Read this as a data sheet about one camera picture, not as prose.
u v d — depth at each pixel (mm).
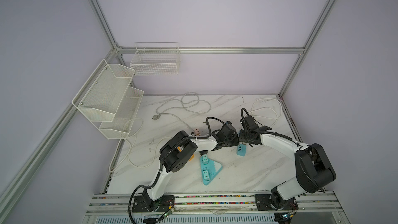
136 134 981
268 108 1117
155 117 1043
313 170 444
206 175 748
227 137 765
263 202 733
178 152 543
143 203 650
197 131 913
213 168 812
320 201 761
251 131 677
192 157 553
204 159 800
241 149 885
